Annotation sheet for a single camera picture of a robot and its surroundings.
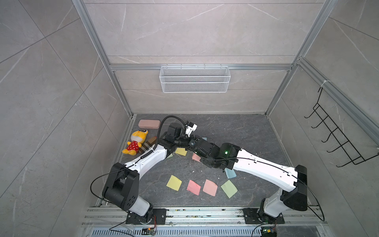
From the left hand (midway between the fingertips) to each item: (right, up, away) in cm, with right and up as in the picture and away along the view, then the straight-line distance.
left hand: (207, 143), depth 76 cm
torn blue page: (+15, -19, +10) cm, 26 cm away
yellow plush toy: (-45, +1, +21) cm, 49 cm away
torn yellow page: (-18, -24, +8) cm, 32 cm away
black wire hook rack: (+59, +1, -13) cm, 61 cm away
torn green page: (+13, -27, +7) cm, 31 cm away
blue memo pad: (+1, 0, +29) cm, 29 cm away
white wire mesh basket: (-6, +42, +25) cm, 49 cm away
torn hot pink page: (-7, -26, +6) cm, 28 cm away
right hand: (+1, -4, -2) cm, 4 cm away
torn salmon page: (+3, -27, +8) cm, 28 cm away
